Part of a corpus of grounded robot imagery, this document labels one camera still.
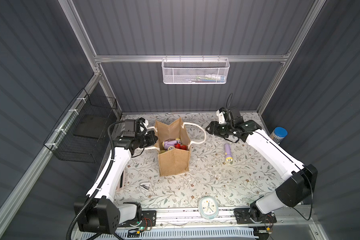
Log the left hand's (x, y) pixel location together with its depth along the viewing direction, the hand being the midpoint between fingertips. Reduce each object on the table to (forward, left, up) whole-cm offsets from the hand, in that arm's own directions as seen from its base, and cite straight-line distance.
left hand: (158, 138), depth 78 cm
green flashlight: (-9, -2, +2) cm, 10 cm away
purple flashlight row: (+8, -5, -16) cm, 19 cm away
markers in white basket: (+36, -29, +13) cm, 48 cm away
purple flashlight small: (+2, -42, -19) cm, 46 cm away
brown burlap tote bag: (-8, -8, -9) cm, 15 cm away
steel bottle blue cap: (+4, -67, -3) cm, 67 cm away
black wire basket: (-4, +39, +6) cm, 40 cm away
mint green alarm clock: (-29, -26, -19) cm, 43 cm away
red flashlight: (+3, -10, -12) cm, 16 cm away
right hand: (+4, -28, +2) cm, 28 cm away
